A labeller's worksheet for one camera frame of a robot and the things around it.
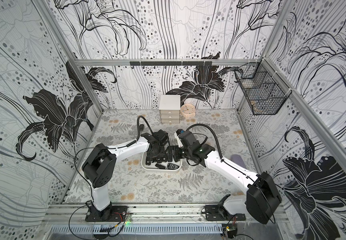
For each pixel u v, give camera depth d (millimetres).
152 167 879
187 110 1152
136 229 690
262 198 395
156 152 794
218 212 643
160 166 882
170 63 898
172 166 879
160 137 726
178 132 733
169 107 1014
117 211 748
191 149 593
